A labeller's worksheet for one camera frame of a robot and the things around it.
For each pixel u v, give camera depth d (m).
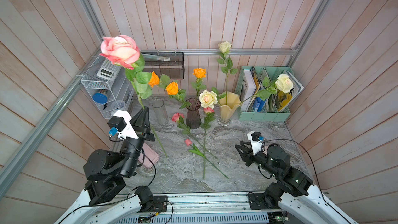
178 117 1.03
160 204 0.73
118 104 0.95
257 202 0.73
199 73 0.82
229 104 0.89
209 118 1.04
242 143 0.71
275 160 0.52
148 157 0.86
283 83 0.65
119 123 0.36
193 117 1.02
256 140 0.59
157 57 0.90
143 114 0.46
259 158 0.61
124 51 0.32
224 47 0.83
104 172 0.33
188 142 0.93
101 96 0.76
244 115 1.02
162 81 0.74
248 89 0.90
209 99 0.69
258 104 0.96
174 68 1.10
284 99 1.01
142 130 0.42
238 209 0.73
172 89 0.71
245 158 0.62
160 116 0.96
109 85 0.70
